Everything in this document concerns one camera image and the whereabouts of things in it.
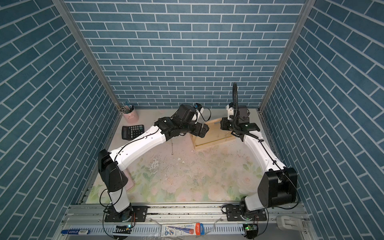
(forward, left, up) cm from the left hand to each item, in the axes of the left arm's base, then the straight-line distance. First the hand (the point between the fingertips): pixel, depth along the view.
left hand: (206, 127), depth 77 cm
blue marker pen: (-42, +60, -26) cm, 78 cm away
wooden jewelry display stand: (+10, -8, -23) cm, 27 cm away
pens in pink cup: (+27, +55, -14) cm, 63 cm away
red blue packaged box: (-42, +11, -25) cm, 50 cm away
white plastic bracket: (-40, -40, -23) cm, 60 cm away
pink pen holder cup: (+23, +51, -19) cm, 59 cm away
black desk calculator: (+13, +52, -24) cm, 59 cm away
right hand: (+7, -10, -3) cm, 13 cm away
